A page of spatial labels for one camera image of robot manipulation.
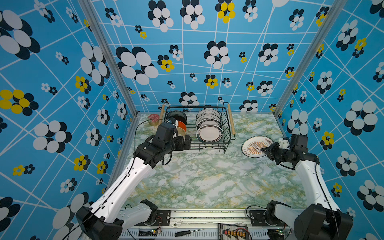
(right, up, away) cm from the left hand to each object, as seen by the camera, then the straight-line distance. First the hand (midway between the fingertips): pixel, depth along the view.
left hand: (184, 138), depth 73 cm
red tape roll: (-26, +9, +38) cm, 47 cm away
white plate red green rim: (+14, +9, +23) cm, 29 cm away
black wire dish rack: (-1, +15, +49) cm, 51 cm away
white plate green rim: (+14, +16, +29) cm, 36 cm away
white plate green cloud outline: (+12, +13, +26) cm, 31 cm away
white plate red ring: (+14, +2, +23) cm, 27 cm away
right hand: (+42, -6, +8) cm, 43 cm away
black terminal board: (+22, -43, -4) cm, 49 cm away
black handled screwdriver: (+1, -45, -3) cm, 45 cm away
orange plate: (-5, +7, +25) cm, 26 cm away
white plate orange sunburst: (+37, -6, +12) cm, 40 cm away
